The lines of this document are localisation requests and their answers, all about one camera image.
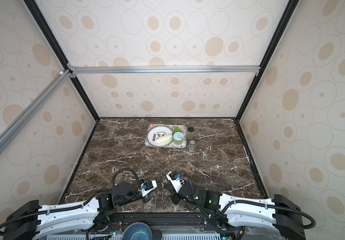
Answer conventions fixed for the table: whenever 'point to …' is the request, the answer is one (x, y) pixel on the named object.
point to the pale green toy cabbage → (164, 140)
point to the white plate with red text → (156, 132)
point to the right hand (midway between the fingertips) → (166, 185)
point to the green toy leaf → (177, 129)
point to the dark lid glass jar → (190, 133)
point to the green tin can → (178, 138)
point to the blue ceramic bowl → (137, 231)
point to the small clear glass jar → (192, 145)
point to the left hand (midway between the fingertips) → (163, 185)
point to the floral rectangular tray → (182, 127)
